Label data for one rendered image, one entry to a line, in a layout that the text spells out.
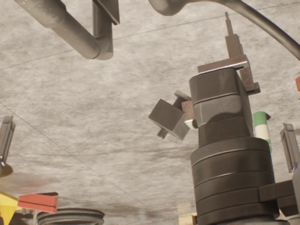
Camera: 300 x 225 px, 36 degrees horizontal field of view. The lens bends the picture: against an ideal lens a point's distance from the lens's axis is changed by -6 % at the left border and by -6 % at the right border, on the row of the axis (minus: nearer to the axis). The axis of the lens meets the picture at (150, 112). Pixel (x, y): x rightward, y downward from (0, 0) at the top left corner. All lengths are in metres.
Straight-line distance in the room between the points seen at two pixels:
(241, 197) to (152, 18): 1.15
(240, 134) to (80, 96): 1.57
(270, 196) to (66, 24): 0.26
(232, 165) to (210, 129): 0.04
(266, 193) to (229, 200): 0.03
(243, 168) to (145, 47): 1.27
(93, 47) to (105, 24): 0.07
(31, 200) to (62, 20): 2.99
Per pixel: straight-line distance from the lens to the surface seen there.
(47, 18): 0.48
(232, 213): 0.40
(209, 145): 0.42
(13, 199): 3.51
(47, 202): 3.37
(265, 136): 2.28
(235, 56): 0.45
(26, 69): 1.75
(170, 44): 1.65
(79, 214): 3.90
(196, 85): 0.44
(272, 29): 1.10
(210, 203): 0.41
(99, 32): 0.60
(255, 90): 0.50
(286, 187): 0.40
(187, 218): 4.50
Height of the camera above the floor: 0.85
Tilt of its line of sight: 23 degrees down
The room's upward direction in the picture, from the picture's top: 174 degrees clockwise
